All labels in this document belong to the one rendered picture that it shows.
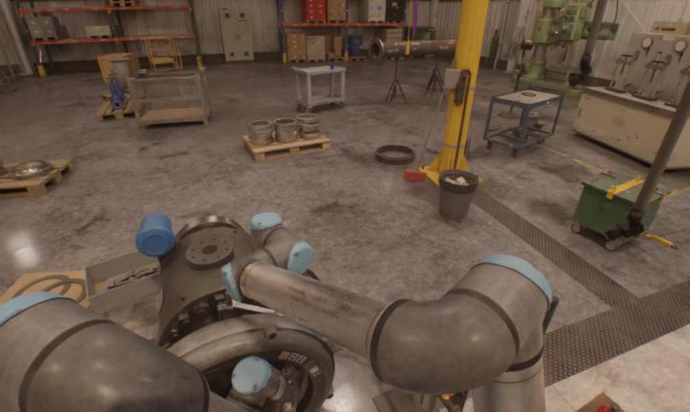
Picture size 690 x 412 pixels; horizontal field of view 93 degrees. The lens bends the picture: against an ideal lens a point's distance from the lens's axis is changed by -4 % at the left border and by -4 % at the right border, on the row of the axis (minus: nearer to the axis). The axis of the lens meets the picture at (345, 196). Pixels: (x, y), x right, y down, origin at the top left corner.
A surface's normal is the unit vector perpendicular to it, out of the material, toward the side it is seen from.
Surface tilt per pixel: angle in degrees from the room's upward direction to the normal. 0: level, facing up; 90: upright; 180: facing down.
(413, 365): 64
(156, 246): 90
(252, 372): 20
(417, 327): 26
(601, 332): 0
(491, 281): 4
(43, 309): 15
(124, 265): 90
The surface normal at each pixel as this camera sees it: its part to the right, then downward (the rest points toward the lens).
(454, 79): -0.44, 0.42
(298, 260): 0.75, 0.34
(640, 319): 0.00, -0.88
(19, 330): -0.07, -0.76
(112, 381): 0.54, -0.51
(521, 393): 0.04, 0.24
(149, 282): 0.59, 0.39
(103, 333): 0.37, -0.92
